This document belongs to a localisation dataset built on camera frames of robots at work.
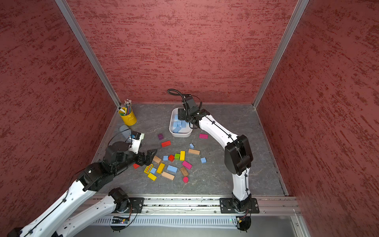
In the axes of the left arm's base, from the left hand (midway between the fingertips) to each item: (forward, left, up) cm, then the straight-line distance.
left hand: (148, 151), depth 71 cm
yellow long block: (-1, -3, -20) cm, 20 cm away
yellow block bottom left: (-6, +2, -21) cm, 22 cm away
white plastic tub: (+25, -16, -21) cm, 36 cm away
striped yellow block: (-2, +4, -19) cm, 19 cm away
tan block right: (+11, -22, -21) cm, 33 cm away
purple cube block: (+21, +1, -20) cm, 29 cm away
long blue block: (+27, -10, -20) cm, 35 cm away
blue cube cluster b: (+32, -12, -19) cm, 39 cm away
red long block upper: (+16, -4, -21) cm, 27 cm away
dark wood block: (-3, -17, -20) cm, 27 cm away
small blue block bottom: (-3, +1, -20) cm, 20 cm away
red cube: (+5, -9, -20) cm, 22 cm away
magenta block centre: (+1, -19, -20) cm, 28 cm away
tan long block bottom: (-5, -8, -21) cm, 23 cm away
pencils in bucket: (+35, +25, -9) cm, 44 cm away
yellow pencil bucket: (+31, +23, -14) cm, 41 cm away
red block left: (-9, +2, +4) cm, 11 cm away
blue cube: (+31, -9, -19) cm, 37 cm away
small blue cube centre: (+13, -21, -20) cm, 32 cm away
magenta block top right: (+21, -30, -20) cm, 42 cm away
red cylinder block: (-7, -18, -22) cm, 29 cm away
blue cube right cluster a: (+4, -29, -21) cm, 36 cm away
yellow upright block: (+7, -16, -21) cm, 27 cm away
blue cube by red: (+5, -5, -20) cm, 21 cm away
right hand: (+25, -16, -2) cm, 30 cm away
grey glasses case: (+24, +25, -19) cm, 40 cm away
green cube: (+6, -12, -19) cm, 24 cm away
